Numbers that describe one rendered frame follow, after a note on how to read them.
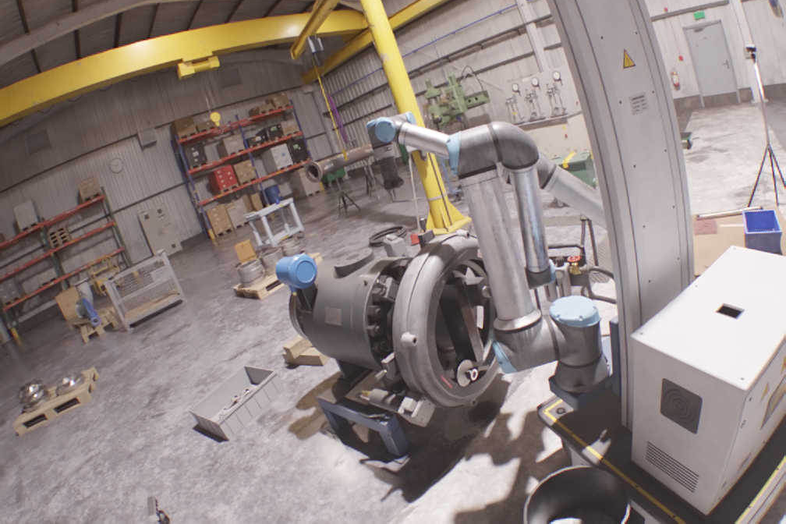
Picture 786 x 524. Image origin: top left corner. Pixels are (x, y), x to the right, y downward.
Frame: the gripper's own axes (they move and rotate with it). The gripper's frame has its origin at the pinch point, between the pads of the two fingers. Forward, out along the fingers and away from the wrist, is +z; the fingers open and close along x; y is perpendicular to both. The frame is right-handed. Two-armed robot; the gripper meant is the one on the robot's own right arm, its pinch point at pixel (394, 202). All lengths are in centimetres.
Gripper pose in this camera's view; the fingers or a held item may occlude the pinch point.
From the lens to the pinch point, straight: 177.0
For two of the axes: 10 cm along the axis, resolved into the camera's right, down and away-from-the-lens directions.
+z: 2.7, 9.5, 1.7
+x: 8.1, -3.2, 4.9
